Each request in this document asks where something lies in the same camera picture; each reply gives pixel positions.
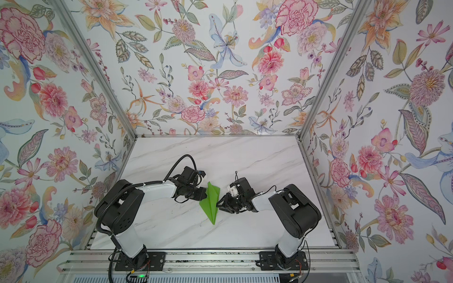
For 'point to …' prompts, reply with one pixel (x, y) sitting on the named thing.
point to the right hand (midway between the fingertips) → (216, 206)
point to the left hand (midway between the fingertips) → (209, 197)
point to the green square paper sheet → (210, 204)
